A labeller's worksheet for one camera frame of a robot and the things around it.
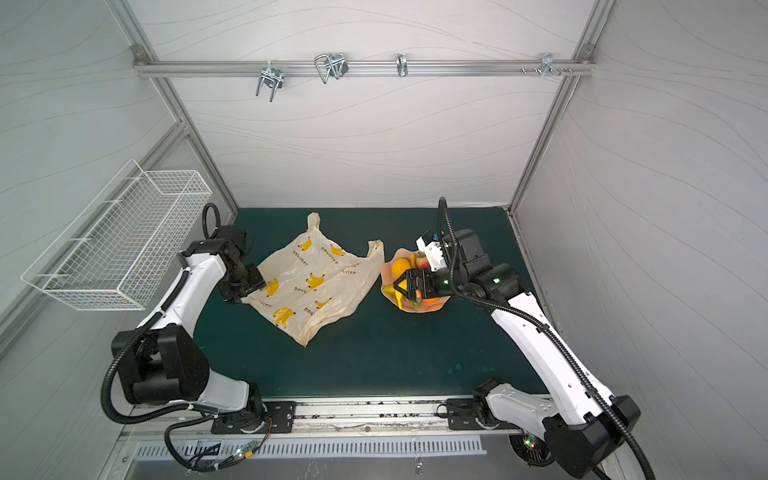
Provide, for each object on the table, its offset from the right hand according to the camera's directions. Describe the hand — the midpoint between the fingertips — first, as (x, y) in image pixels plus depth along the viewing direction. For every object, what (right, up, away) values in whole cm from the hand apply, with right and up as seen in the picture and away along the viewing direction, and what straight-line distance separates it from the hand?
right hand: (410, 282), depth 70 cm
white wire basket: (-68, +8, -2) cm, 69 cm away
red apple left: (+6, +3, +27) cm, 28 cm away
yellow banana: (-2, -7, +18) cm, 19 cm away
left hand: (-44, -5, +12) cm, 46 cm away
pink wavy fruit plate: (-6, -4, +27) cm, 28 cm away
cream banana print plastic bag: (-29, -4, +21) cm, 36 cm away
